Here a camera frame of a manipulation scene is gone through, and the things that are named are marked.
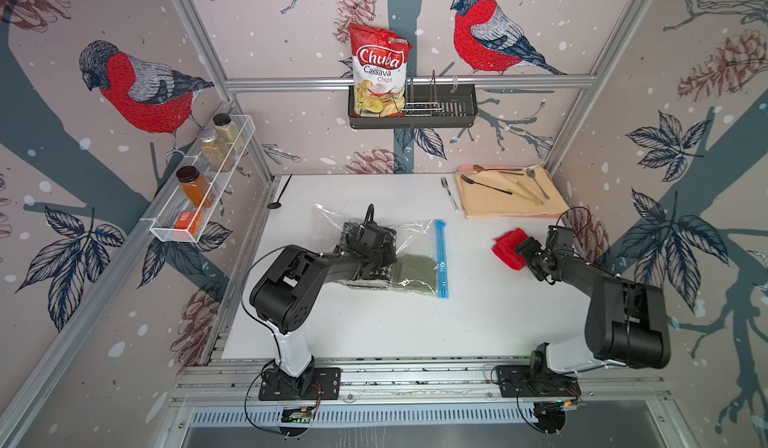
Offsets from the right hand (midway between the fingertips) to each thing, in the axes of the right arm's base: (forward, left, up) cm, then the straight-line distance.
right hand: (521, 249), depth 96 cm
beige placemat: (+23, +9, -4) cm, 25 cm away
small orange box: (-14, +88, +31) cm, 94 cm away
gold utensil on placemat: (+25, -12, -3) cm, 28 cm away
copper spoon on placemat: (+39, +8, -1) cm, 40 cm away
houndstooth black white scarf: (-10, +46, +1) cm, 47 cm away
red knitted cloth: (-1, +6, +1) cm, 6 cm away
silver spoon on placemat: (+38, -14, -2) cm, 41 cm away
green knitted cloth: (-10, +35, +1) cm, 36 cm away
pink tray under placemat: (+41, +11, -1) cm, 42 cm away
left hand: (-1, +40, 0) cm, 40 cm away
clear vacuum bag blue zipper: (+5, +30, -3) cm, 30 cm away
